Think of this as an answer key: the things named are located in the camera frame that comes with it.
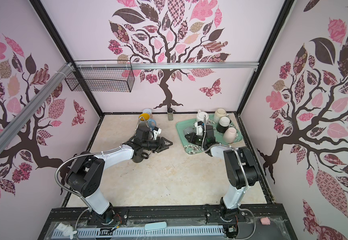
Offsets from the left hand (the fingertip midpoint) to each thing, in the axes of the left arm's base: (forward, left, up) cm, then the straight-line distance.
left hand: (171, 146), depth 85 cm
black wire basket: (+41, +46, +21) cm, 65 cm away
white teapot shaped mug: (+28, -20, -4) cm, 35 cm away
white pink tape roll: (+37, +20, -7) cm, 43 cm away
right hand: (+11, -9, -2) cm, 14 cm away
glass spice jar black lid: (+32, +2, -6) cm, 33 cm away
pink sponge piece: (-36, -46, -10) cm, 59 cm away
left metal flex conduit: (0, +63, -12) cm, 64 cm away
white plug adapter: (-39, +48, -10) cm, 63 cm away
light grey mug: (+12, -11, 0) cm, 17 cm away
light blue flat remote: (-38, +7, -9) cm, 40 cm away
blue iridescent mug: (+24, +15, -7) cm, 29 cm away
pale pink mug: (+12, -39, -5) cm, 41 cm away
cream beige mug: (+32, -35, -4) cm, 48 cm away
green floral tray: (+6, -13, -12) cm, 19 cm away
